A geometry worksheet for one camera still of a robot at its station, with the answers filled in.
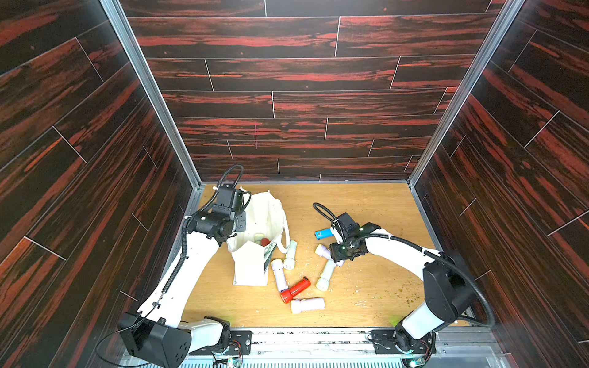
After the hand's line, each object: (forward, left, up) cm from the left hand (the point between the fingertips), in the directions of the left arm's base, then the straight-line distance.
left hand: (235, 217), depth 78 cm
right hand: (-2, -40, -19) cm, 44 cm away
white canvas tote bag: (+9, -8, -21) cm, 24 cm away
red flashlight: (-19, -18, -20) cm, 33 cm away
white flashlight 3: (-9, -14, -21) cm, 27 cm away
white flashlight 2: (-6, -19, -20) cm, 28 cm away
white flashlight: (+4, -5, -20) cm, 21 cm away
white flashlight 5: (-14, -32, -21) cm, 41 cm away
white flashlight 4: (-2, -32, -20) cm, 38 cm away
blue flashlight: (+7, -33, -21) cm, 40 cm away
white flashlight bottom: (-22, -23, -22) cm, 39 cm away
